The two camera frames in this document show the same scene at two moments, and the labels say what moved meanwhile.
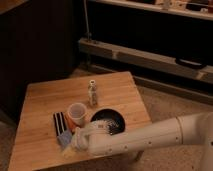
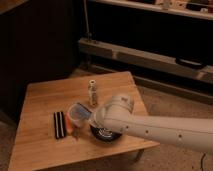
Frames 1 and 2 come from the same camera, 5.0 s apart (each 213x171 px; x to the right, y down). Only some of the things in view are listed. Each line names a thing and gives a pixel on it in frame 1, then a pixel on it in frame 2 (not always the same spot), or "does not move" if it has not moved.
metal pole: (88, 34) does not move
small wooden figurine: (92, 93) does not move
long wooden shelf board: (141, 56) does not move
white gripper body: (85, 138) to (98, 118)
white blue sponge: (64, 139) to (79, 112)
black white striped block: (59, 122) does not move
